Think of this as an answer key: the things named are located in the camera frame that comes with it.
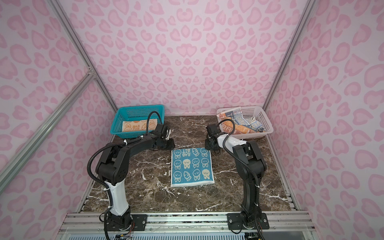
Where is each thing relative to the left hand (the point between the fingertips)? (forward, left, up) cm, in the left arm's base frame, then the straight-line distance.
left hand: (174, 143), depth 99 cm
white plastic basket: (+26, -57, +2) cm, 63 cm away
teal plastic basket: (+27, +33, +1) cm, 43 cm away
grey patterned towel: (+17, -50, -2) cm, 53 cm away
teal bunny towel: (-15, -11, -4) cm, 19 cm away
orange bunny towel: (+19, +29, -3) cm, 34 cm away
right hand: (-1, -24, -2) cm, 24 cm away
